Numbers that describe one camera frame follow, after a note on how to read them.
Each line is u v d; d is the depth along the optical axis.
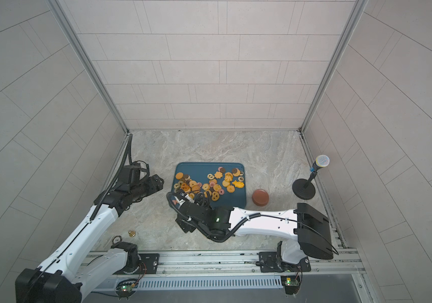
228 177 0.94
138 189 0.66
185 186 0.91
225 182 0.94
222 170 0.98
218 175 0.94
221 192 0.90
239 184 0.92
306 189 0.89
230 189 0.89
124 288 0.64
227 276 0.70
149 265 0.71
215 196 0.87
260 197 0.89
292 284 0.68
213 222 0.52
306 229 0.40
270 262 0.71
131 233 0.77
